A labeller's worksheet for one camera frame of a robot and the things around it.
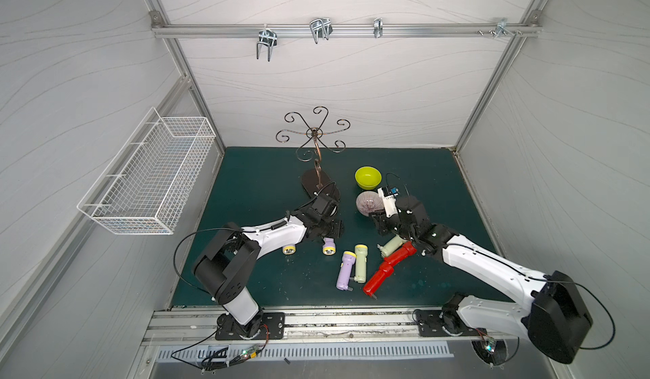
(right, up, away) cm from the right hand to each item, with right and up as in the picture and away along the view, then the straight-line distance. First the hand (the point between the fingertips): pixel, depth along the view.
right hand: (373, 211), depth 82 cm
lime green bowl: (+2, +10, +25) cm, 28 cm away
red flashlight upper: (+10, -15, +4) cm, 19 cm away
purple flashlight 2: (-14, -13, +4) cm, 20 cm away
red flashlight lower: (+3, -20, -1) cm, 21 cm away
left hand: (-10, -8, +7) cm, 15 cm away
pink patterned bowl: (+1, +1, +17) cm, 17 cm away
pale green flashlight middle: (-4, -15, +4) cm, 15 cm away
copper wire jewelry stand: (-20, +9, +19) cm, 29 cm away
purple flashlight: (-29, -14, +6) cm, 33 cm away
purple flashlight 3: (-8, -17, +2) cm, 19 cm away
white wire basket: (-65, +9, -13) cm, 67 cm away
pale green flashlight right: (+7, -13, +5) cm, 16 cm away
